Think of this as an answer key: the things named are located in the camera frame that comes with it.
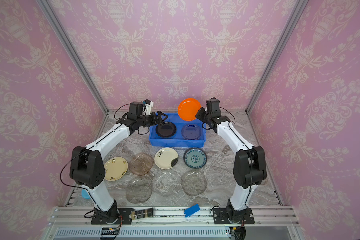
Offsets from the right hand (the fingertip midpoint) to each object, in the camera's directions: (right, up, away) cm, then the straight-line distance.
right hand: (198, 111), depth 90 cm
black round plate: (-21, -11, +16) cm, 28 cm away
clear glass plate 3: (-3, -41, -5) cm, 41 cm away
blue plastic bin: (-13, -18, +12) cm, 26 cm away
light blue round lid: (-63, -46, -8) cm, 78 cm away
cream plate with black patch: (-20, -29, +6) cm, 36 cm away
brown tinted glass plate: (-35, -32, +3) cm, 48 cm away
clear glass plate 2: (-18, -42, -5) cm, 46 cm away
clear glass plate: (-34, -44, -6) cm, 56 cm away
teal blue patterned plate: (-1, -29, +5) cm, 30 cm away
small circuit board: (-45, -60, -17) cm, 77 cm away
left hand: (-21, -4, -2) cm, 21 cm away
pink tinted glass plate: (-3, -13, +17) cm, 22 cm away
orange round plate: (-6, +2, +4) cm, 8 cm away
